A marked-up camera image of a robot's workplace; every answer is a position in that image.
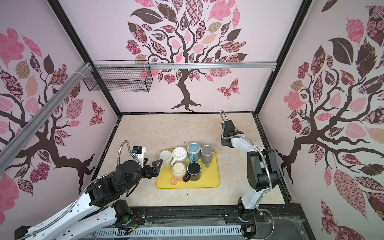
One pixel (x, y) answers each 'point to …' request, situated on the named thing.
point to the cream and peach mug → (179, 172)
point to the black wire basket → (121, 75)
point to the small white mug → (166, 157)
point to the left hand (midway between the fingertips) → (155, 163)
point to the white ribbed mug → (179, 154)
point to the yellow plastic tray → (210, 177)
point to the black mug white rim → (194, 170)
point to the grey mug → (206, 154)
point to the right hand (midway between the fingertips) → (229, 138)
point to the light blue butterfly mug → (193, 152)
